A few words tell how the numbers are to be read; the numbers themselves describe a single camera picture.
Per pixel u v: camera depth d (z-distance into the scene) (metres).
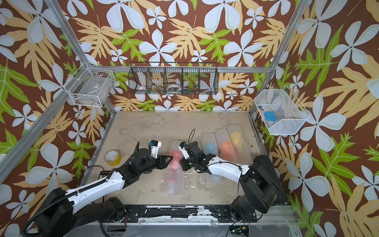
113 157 0.95
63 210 0.40
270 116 0.82
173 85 0.98
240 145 0.91
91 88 0.86
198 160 0.66
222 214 0.74
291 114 0.77
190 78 0.98
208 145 0.91
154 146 0.72
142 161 0.62
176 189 0.77
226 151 0.90
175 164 0.83
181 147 0.78
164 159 0.72
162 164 0.70
